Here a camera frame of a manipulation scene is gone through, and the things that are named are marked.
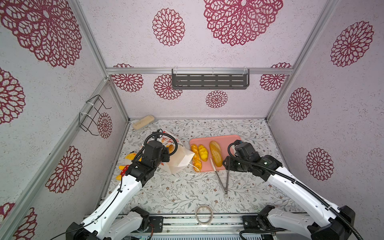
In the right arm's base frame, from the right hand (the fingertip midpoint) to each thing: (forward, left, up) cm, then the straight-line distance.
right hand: (225, 161), depth 76 cm
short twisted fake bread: (+14, +10, -15) cm, 23 cm away
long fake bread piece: (+6, +14, -15) cm, 22 cm away
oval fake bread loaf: (+13, +2, -13) cm, 19 cm away
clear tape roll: (-24, +8, -19) cm, 31 cm away
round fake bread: (+17, +32, -15) cm, 40 cm away
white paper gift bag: (+10, +25, -13) cm, 30 cm away
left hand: (+4, +31, +2) cm, 32 cm away
